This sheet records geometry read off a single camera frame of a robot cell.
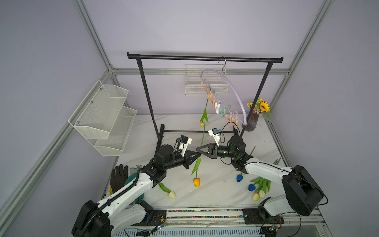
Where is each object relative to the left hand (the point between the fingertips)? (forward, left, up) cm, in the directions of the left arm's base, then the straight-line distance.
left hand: (198, 155), depth 73 cm
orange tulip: (-11, +1, -6) cm, 12 cm away
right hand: (+2, 0, +1) cm, 2 cm away
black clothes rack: (+34, +28, -20) cm, 49 cm away
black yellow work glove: (-3, +48, -20) cm, 52 cm away
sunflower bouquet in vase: (+32, -39, +5) cm, 50 cm away
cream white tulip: (-13, +15, -20) cm, 28 cm away
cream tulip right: (-8, -37, -19) cm, 42 cm away
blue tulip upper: (-4, -25, -20) cm, 32 cm away
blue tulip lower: (-9, -31, -20) cm, 38 cm away
